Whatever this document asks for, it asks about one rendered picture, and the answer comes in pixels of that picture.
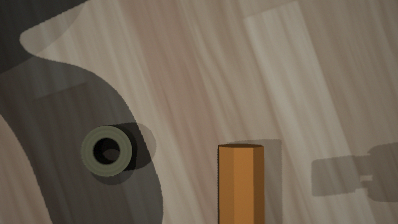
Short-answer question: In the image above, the orange-brown hexagonal handle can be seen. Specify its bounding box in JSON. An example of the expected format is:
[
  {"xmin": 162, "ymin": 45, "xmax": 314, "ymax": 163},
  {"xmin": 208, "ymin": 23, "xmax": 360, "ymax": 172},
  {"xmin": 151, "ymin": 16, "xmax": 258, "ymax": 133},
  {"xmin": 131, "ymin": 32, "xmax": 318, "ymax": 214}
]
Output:
[{"xmin": 218, "ymin": 144, "xmax": 265, "ymax": 224}]

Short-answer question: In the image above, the olive-grey ring spacer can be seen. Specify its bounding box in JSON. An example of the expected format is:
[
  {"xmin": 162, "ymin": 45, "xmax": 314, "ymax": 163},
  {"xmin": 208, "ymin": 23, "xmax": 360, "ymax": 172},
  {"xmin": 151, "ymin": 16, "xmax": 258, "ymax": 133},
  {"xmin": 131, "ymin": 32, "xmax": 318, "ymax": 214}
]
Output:
[{"xmin": 81, "ymin": 125, "xmax": 137, "ymax": 177}]

